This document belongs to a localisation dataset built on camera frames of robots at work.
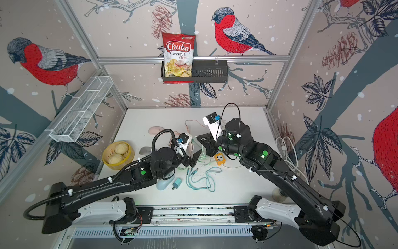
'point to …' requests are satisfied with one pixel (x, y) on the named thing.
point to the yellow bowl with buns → (118, 154)
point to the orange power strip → (219, 158)
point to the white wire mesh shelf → (76, 121)
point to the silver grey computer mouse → (145, 151)
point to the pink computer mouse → (155, 130)
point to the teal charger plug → (176, 183)
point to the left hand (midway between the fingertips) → (197, 142)
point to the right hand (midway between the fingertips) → (197, 137)
